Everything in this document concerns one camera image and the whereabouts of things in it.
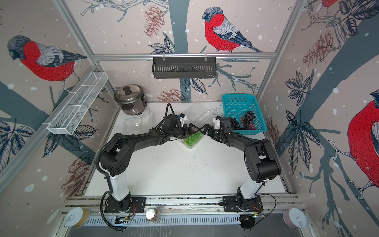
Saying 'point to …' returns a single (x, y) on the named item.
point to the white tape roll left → (77, 217)
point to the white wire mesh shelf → (79, 102)
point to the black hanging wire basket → (182, 67)
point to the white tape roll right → (294, 218)
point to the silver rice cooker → (131, 98)
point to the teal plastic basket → (237, 106)
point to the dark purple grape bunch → (246, 121)
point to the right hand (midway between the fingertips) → (205, 130)
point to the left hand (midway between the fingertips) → (198, 129)
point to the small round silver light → (151, 214)
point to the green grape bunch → (191, 140)
